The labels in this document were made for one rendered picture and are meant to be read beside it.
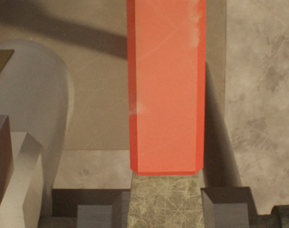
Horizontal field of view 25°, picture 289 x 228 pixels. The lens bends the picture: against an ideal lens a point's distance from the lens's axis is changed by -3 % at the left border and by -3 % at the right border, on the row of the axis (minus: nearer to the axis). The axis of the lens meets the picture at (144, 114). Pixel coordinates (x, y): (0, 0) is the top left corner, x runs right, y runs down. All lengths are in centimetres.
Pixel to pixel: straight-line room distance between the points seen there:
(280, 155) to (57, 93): 40
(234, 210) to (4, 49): 20
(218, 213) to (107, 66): 44
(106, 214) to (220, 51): 44
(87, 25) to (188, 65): 49
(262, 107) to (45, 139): 41
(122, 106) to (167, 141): 51
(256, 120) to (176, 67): 54
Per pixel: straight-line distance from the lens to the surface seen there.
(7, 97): 32
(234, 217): 25
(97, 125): 69
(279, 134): 72
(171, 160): 18
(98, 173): 72
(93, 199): 38
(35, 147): 26
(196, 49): 17
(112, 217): 24
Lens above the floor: 64
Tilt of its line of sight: 68 degrees down
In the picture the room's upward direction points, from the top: 179 degrees counter-clockwise
